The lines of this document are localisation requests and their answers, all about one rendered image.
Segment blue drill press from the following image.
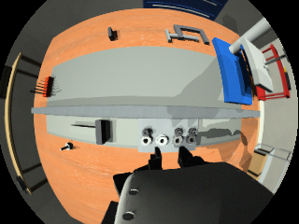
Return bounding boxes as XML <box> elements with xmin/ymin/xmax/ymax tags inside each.
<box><xmin>211</xmin><ymin>17</ymin><xmax>290</xmax><ymax>105</ymax></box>

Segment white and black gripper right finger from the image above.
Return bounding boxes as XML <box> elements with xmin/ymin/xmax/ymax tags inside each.
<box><xmin>178</xmin><ymin>146</ymin><xmax>212</xmax><ymax>168</ymax></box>

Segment orange drill bit holder with black bits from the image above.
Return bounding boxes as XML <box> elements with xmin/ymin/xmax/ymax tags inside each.
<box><xmin>29</xmin><ymin>77</ymin><xmax>53</xmax><ymax>97</ymax></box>

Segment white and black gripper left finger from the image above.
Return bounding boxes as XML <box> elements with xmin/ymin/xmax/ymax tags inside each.
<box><xmin>113</xmin><ymin>147</ymin><xmax>163</xmax><ymax>198</ymax></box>

